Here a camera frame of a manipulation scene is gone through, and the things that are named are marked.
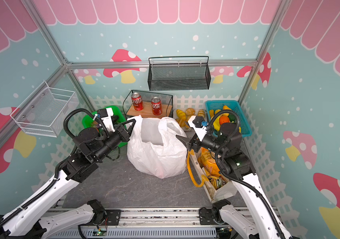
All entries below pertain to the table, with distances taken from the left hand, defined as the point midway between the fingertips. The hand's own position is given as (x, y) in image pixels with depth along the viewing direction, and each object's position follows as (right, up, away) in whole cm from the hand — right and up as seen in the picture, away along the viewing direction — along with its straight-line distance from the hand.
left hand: (136, 124), depth 62 cm
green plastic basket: (-45, +5, +43) cm, 62 cm away
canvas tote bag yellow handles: (+32, -25, +19) cm, 45 cm away
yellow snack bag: (+34, -20, +18) cm, 43 cm away
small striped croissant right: (+37, +10, +55) cm, 67 cm away
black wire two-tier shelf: (+11, +15, +47) cm, 50 cm away
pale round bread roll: (+28, +11, +55) cm, 62 cm away
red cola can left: (-7, +15, +32) cm, 36 cm away
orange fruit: (+51, +5, +45) cm, 68 cm away
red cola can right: (+5, +12, +28) cm, 31 cm away
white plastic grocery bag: (+6, -12, +12) cm, 18 cm away
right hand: (+19, -2, -2) cm, 19 cm away
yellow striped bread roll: (+21, +9, +54) cm, 59 cm away
